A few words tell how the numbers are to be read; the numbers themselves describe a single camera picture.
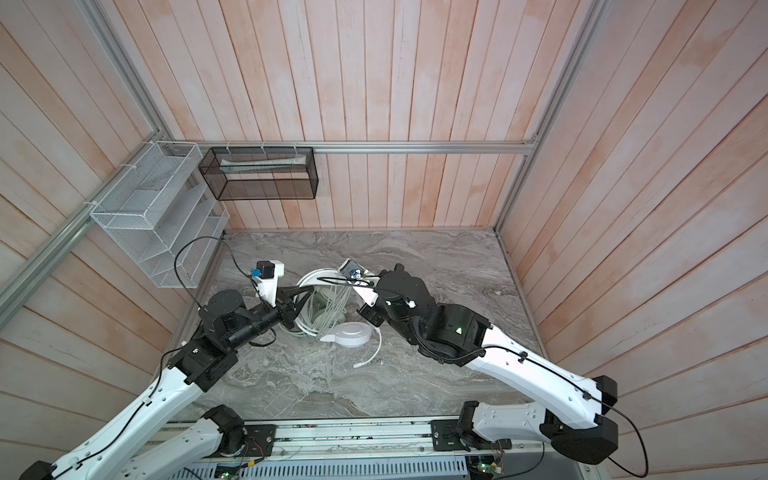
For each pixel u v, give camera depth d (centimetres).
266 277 57
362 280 48
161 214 72
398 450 73
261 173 104
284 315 60
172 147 92
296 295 64
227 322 51
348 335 69
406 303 40
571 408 39
